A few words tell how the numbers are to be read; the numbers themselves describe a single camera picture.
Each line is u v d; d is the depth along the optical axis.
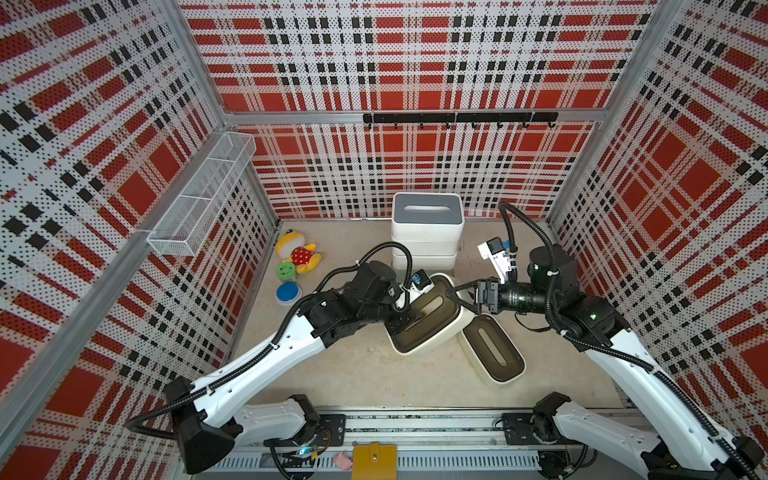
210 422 0.38
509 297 0.54
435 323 0.60
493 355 0.80
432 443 0.73
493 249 0.57
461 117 0.89
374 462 0.68
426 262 0.82
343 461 0.68
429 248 0.80
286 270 1.01
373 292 0.52
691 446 0.37
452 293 0.58
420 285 0.57
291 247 1.06
